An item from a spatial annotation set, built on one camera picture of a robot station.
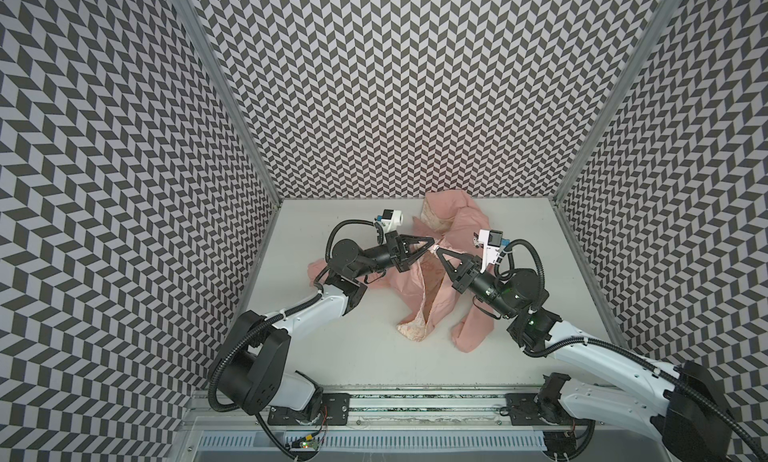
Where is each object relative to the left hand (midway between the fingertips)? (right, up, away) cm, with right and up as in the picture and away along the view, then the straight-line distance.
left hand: (429, 245), depth 64 cm
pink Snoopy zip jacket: (+11, +3, +31) cm, 33 cm away
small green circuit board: (-28, -46, +3) cm, 53 cm away
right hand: (+2, -2, +1) cm, 3 cm away
